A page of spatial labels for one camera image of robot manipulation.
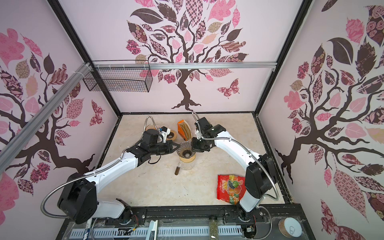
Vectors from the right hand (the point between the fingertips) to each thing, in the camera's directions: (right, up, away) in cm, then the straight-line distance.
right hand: (192, 148), depth 82 cm
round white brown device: (+45, -33, -16) cm, 58 cm away
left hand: (-7, -1, 0) cm, 7 cm away
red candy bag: (+21, -21, -3) cm, 30 cm away
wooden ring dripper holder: (-2, -7, +1) cm, 7 cm away
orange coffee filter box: (-6, +10, +18) cm, 21 cm away
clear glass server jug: (-4, -12, +7) cm, 15 cm away
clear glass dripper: (-4, -1, +2) cm, 5 cm away
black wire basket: (-61, +52, +39) cm, 89 cm away
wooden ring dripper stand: (-13, +5, +20) cm, 25 cm away
